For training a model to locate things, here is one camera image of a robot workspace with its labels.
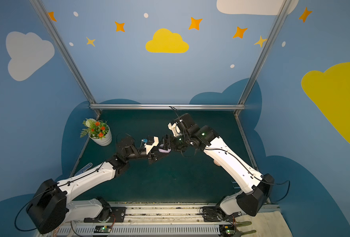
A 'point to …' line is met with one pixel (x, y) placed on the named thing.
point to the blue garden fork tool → (235, 187)
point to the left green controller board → (102, 229)
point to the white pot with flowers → (98, 131)
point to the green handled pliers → (240, 233)
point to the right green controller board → (227, 230)
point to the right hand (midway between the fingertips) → (164, 146)
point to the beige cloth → (268, 224)
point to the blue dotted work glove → (89, 165)
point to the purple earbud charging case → (161, 149)
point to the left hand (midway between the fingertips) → (168, 150)
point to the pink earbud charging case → (217, 163)
